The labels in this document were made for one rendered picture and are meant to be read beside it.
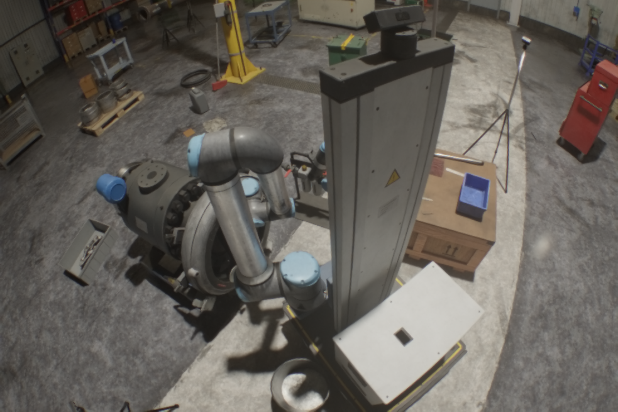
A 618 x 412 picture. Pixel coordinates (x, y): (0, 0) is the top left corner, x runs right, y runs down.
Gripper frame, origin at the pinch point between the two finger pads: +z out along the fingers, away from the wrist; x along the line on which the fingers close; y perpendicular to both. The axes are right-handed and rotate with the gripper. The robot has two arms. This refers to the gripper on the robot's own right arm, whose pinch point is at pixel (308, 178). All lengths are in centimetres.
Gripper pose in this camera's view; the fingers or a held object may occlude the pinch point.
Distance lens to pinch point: 177.1
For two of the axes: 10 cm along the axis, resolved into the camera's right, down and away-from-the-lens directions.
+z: -2.7, 5.0, 8.2
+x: 7.4, -4.4, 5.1
